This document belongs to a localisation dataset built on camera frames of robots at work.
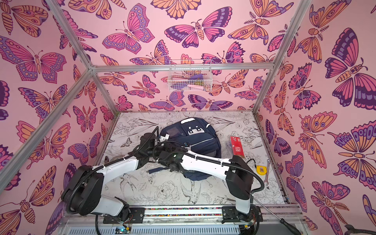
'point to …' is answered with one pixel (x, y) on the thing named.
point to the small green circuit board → (122, 230)
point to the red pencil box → (237, 147)
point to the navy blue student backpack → (196, 136)
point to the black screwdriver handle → (292, 228)
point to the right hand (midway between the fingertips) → (186, 164)
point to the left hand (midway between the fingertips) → (181, 149)
